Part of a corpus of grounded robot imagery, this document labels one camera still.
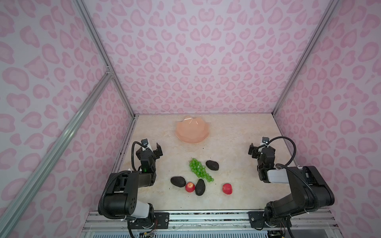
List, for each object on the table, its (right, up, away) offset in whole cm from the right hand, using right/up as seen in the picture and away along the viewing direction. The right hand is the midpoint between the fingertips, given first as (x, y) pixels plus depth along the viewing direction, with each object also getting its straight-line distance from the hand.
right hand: (261, 143), depth 92 cm
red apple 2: (-24, -23, -13) cm, 35 cm away
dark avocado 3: (-38, -23, -12) cm, 46 cm away
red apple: (-43, -22, -12) cm, 50 cm away
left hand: (-68, 0, -2) cm, 68 cm away
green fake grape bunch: (-38, -15, -6) cm, 41 cm away
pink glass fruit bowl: (-43, +8, +19) cm, 47 cm away
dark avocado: (-30, -13, -4) cm, 33 cm away
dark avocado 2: (-50, -21, -9) cm, 54 cm away
